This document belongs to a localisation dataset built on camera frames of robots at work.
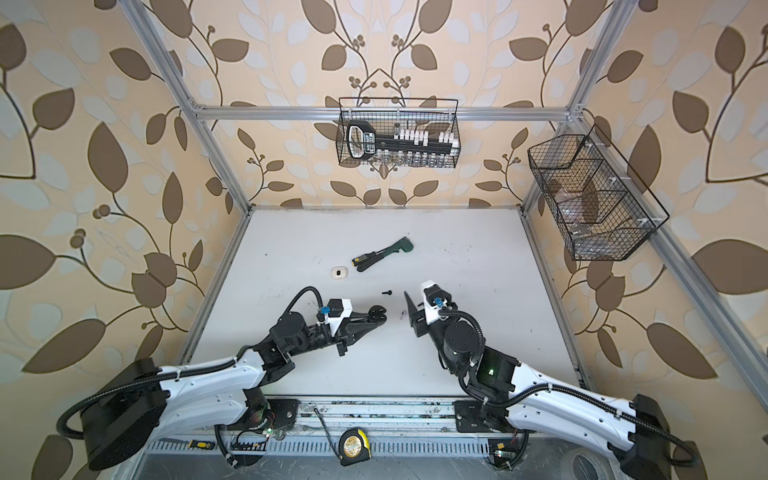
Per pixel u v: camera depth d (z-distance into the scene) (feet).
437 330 2.01
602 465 2.15
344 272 3.30
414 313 2.04
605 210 2.38
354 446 2.23
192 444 2.31
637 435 1.40
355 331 2.20
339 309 2.03
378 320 2.32
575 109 2.92
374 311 2.35
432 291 1.84
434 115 2.99
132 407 1.37
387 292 3.17
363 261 3.40
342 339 2.12
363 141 2.77
